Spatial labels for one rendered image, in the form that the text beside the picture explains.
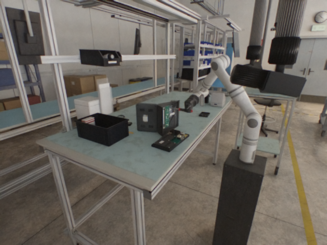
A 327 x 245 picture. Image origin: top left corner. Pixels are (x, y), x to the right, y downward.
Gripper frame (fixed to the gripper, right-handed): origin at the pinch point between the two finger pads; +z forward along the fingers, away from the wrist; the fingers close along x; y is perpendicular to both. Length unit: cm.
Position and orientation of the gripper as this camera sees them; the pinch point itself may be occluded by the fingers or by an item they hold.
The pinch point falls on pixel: (186, 111)
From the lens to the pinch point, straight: 118.6
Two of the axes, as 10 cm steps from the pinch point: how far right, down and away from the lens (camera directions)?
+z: -5.0, 4.9, -7.1
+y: -8.6, -1.8, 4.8
